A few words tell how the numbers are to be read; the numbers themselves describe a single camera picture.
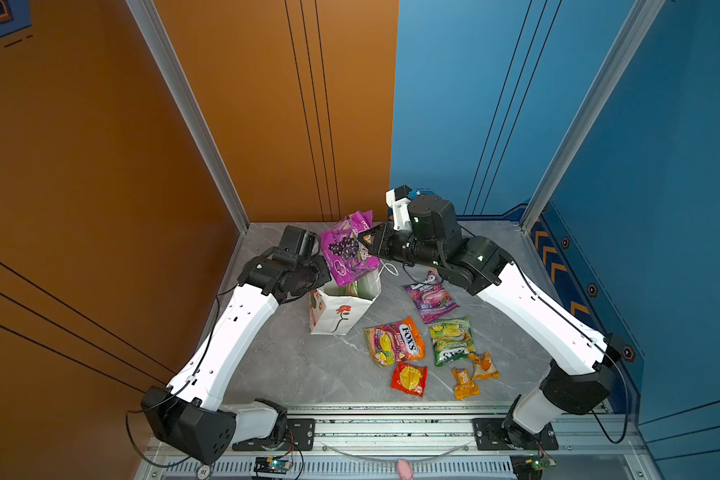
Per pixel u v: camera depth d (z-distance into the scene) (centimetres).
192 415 37
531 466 71
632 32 72
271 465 71
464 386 80
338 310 74
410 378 81
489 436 72
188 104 85
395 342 85
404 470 68
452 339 87
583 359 40
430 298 96
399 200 55
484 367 83
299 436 73
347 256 63
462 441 73
